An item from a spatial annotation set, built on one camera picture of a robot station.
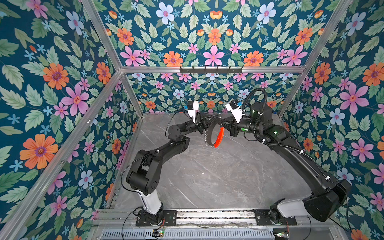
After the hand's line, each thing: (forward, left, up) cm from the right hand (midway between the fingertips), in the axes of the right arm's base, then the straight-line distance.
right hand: (220, 120), depth 67 cm
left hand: (-3, +1, +5) cm, 6 cm away
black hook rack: (+42, +3, +1) cm, 42 cm away
